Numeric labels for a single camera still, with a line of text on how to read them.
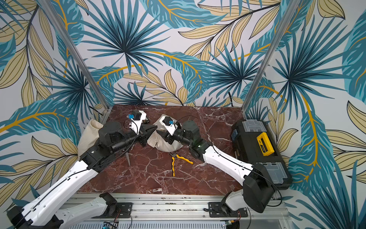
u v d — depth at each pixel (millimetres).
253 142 803
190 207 752
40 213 373
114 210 676
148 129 586
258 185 411
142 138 549
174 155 924
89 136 862
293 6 689
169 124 587
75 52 841
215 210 731
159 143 756
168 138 631
